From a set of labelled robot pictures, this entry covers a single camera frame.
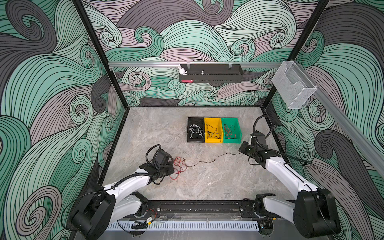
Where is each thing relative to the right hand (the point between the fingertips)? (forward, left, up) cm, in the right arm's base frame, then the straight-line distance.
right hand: (242, 146), depth 88 cm
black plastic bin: (+14, +28, -5) cm, 32 cm away
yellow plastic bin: (+17, +15, -8) cm, 24 cm away
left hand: (-11, +42, -7) cm, 44 cm away
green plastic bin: (+21, 0, -4) cm, 21 cm away
